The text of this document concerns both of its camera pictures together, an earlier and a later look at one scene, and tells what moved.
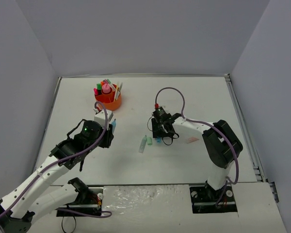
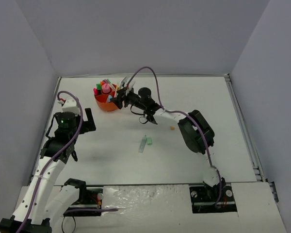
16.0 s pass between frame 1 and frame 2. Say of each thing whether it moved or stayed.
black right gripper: moved
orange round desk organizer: stayed
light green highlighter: stayed
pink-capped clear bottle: stayed
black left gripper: moved
